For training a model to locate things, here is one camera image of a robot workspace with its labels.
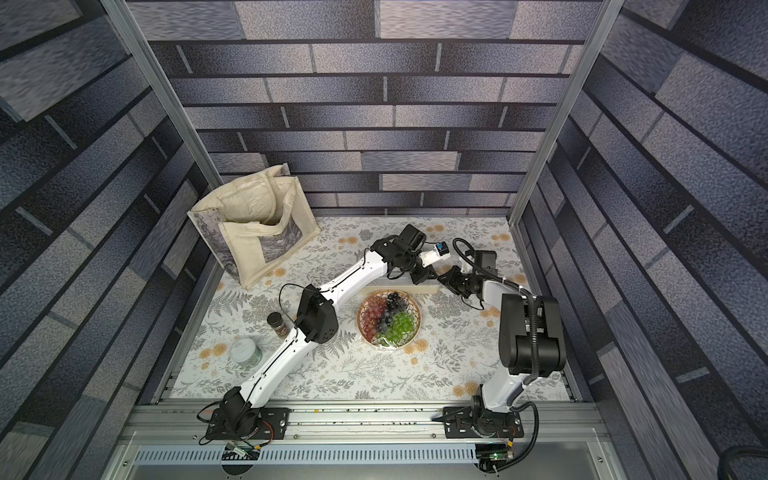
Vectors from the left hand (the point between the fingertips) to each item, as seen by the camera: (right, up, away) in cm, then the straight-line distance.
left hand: (436, 270), depth 95 cm
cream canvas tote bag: (-53, +15, -12) cm, 57 cm away
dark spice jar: (-47, -13, -13) cm, 51 cm away
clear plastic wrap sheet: (-15, -14, -7) cm, 22 cm away
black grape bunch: (-13, -10, -3) cm, 17 cm away
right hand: (+2, -3, +2) cm, 4 cm away
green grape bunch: (-12, -16, -7) cm, 21 cm away
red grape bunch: (-21, -12, -6) cm, 25 cm away
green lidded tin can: (-55, -21, -15) cm, 61 cm away
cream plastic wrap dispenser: (-7, -6, 0) cm, 10 cm away
